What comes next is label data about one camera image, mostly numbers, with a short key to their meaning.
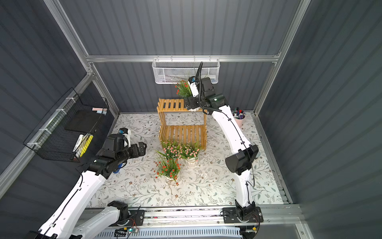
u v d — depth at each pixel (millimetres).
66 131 730
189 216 754
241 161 497
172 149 813
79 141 705
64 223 389
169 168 736
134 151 667
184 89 736
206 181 857
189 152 813
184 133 1075
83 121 768
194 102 723
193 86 693
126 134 675
